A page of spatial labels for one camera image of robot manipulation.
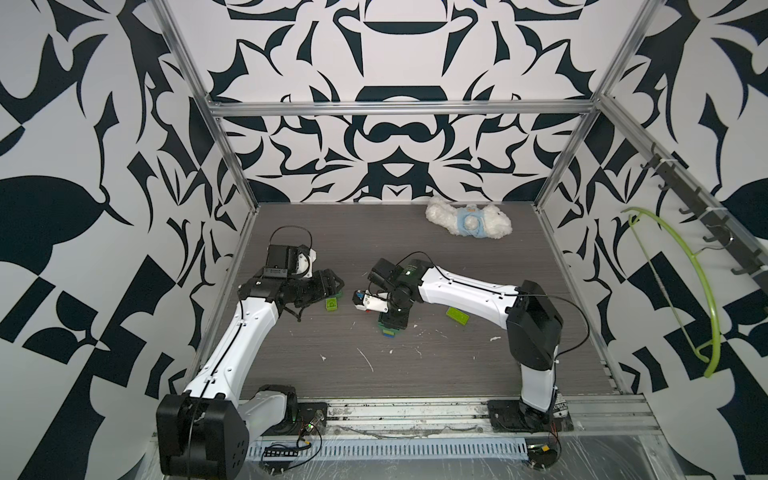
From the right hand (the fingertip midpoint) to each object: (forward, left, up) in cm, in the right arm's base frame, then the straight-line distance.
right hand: (388, 312), depth 85 cm
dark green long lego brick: (-4, -2, -3) cm, 5 cm away
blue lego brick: (-4, 0, -5) cm, 7 cm away
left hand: (+5, +15, +9) cm, 18 cm away
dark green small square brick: (-1, +12, +14) cm, 18 cm away
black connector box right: (-33, -36, -9) cm, 49 cm away
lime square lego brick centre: (+5, +17, -4) cm, 18 cm away
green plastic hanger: (-18, -62, +20) cm, 68 cm away
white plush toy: (+29, -27, +5) cm, 40 cm away
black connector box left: (-31, +26, -9) cm, 42 cm away
